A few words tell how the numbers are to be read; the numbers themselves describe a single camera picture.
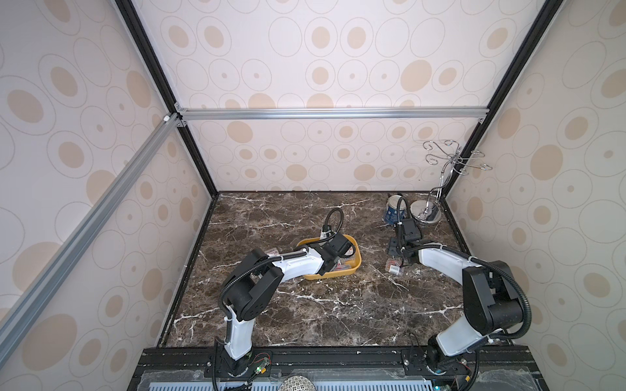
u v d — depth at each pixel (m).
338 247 0.73
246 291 0.49
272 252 0.97
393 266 0.92
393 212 1.03
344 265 0.91
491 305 0.46
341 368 0.73
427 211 1.10
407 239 0.73
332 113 0.93
